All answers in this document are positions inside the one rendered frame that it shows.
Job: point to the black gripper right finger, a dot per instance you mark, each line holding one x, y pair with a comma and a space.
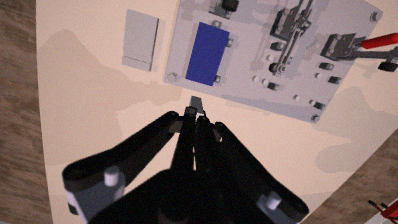
249, 178

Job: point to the blue rectangular plate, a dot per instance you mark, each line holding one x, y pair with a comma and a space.
207, 53

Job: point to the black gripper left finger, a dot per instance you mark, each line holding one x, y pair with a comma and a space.
93, 183

